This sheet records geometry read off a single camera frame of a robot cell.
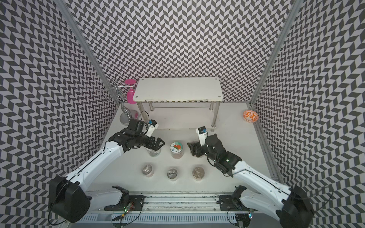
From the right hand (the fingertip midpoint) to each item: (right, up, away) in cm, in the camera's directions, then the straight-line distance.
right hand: (194, 143), depth 78 cm
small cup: (+2, -17, +1) cm, 17 cm away
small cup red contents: (-26, -15, +1) cm, 30 cm away
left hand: (-22, 0, +3) cm, 22 cm away
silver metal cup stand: (-49, +31, +13) cm, 60 cm away
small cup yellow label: (-12, -17, 0) cm, 21 cm away
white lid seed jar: (-25, -8, +9) cm, 27 cm away
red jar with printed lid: (-11, -5, +7) cm, 14 cm away
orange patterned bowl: (+43, +15, +29) cm, 54 cm away
